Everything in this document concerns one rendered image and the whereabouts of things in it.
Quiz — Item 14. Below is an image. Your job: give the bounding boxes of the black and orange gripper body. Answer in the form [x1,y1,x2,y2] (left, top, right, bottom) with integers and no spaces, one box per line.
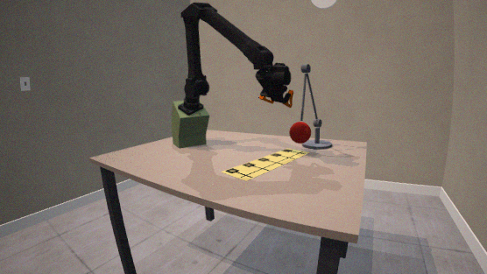
[260,85,291,103]

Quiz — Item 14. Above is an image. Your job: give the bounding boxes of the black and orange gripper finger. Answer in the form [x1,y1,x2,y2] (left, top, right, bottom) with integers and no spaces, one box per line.
[283,90,293,108]
[259,96,273,104]

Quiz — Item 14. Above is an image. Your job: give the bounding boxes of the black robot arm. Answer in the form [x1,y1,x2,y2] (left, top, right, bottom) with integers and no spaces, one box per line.
[178,3,291,116]

